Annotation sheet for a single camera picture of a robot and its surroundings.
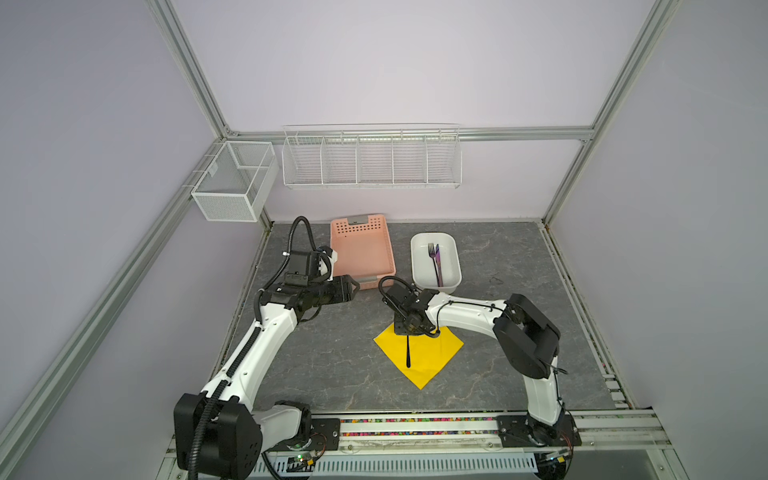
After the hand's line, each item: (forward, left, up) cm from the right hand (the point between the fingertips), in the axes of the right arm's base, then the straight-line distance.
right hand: (403, 329), depth 92 cm
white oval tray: (+22, -7, +1) cm, 23 cm away
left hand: (+3, +14, +18) cm, 23 cm away
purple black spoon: (-9, -1, 0) cm, 9 cm away
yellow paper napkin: (-8, -7, 0) cm, 11 cm away
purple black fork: (+30, -11, -1) cm, 32 cm away
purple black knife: (+18, -13, +1) cm, 22 cm away
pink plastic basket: (+31, +14, +2) cm, 34 cm away
